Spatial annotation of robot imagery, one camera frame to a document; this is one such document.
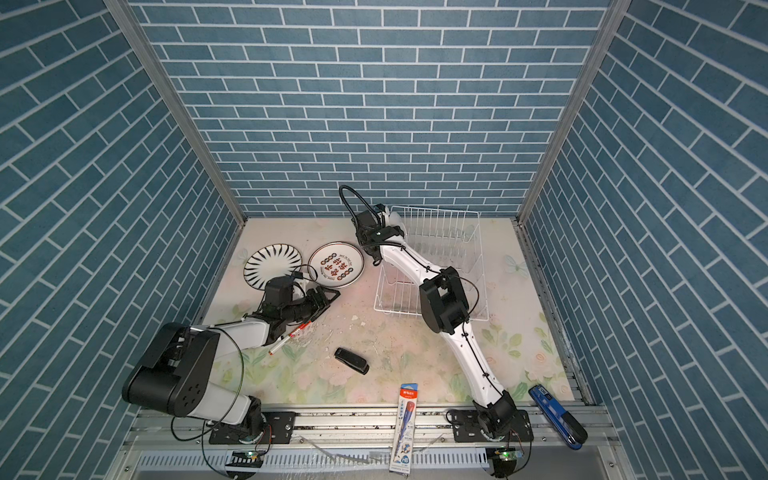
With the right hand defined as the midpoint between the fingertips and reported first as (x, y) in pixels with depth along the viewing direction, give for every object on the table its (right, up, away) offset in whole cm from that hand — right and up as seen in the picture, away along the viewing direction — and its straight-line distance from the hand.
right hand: (395, 231), depth 101 cm
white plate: (-21, -12, +4) cm, 24 cm away
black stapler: (-12, -36, -20) cm, 43 cm away
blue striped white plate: (-46, -11, +6) cm, 48 cm away
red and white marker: (-30, -31, -12) cm, 45 cm away
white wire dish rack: (+17, -3, +7) cm, 18 cm away
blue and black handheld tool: (+43, -49, -28) cm, 71 cm away
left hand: (-18, -21, -12) cm, 30 cm away
